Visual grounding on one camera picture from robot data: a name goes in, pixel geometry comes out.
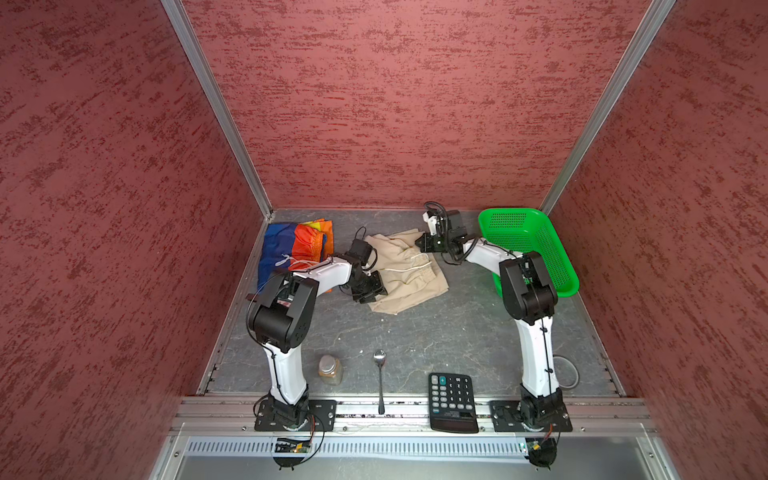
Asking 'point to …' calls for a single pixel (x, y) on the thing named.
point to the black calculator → (452, 403)
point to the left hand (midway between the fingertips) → (383, 299)
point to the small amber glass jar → (330, 370)
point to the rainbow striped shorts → (288, 247)
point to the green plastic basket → (529, 231)
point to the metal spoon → (380, 358)
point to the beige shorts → (409, 273)
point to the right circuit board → (541, 451)
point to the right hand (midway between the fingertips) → (416, 244)
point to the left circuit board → (292, 445)
